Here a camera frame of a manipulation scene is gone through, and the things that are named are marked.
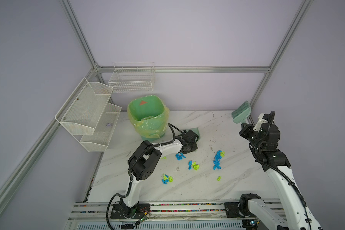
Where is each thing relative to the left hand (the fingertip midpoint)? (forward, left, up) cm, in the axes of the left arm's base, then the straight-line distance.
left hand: (194, 147), depth 95 cm
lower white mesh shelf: (+1, +62, +6) cm, 62 cm away
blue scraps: (-5, +10, -3) cm, 11 cm away
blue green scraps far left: (-6, +20, -3) cm, 21 cm away
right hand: (-2, -22, +28) cm, 36 cm away
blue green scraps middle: (-12, +1, -2) cm, 12 cm away
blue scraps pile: (-5, -16, -2) cm, 17 cm away
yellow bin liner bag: (+9, +28, +22) cm, 37 cm away
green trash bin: (+7, +28, +23) cm, 37 cm away
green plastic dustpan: (+16, -3, -2) cm, 16 cm away
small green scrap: (-20, -14, -3) cm, 24 cm away
